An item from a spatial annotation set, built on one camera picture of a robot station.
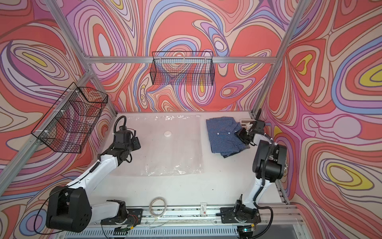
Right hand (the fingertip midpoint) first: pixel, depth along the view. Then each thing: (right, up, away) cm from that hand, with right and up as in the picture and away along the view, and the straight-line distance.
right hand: (237, 136), depth 98 cm
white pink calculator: (+9, +9, +10) cm, 17 cm away
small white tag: (-25, -36, -23) cm, 49 cm away
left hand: (-64, -2, -11) cm, 65 cm away
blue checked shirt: (-9, -2, 0) cm, 10 cm away
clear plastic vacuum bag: (-44, -6, 0) cm, 45 cm away
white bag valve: (-48, +2, +7) cm, 48 cm away
